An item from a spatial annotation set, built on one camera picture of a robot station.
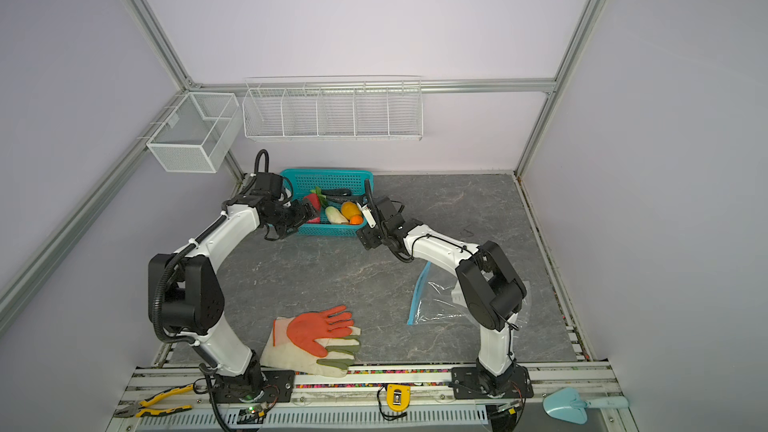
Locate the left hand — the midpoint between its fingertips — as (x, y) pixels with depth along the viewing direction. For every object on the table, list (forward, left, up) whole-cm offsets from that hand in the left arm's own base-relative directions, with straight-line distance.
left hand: (312, 221), depth 91 cm
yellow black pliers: (-44, +37, -11) cm, 59 cm away
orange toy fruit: (+9, -10, -7) cm, 16 cm away
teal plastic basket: (+18, -7, -10) cm, 22 cm away
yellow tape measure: (-46, -23, -10) cm, 53 cm away
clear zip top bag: (-25, -35, -8) cm, 43 cm away
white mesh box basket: (+30, +39, +11) cm, 51 cm away
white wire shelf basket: (+34, -7, +17) cm, 39 cm away
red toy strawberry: (+15, +3, -7) cm, 17 cm away
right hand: (-2, -19, -3) cm, 19 cm away
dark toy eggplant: (+20, -5, -10) cm, 22 cm away
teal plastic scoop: (-50, -63, -11) cm, 81 cm away
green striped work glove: (-35, -9, -12) cm, 38 cm away
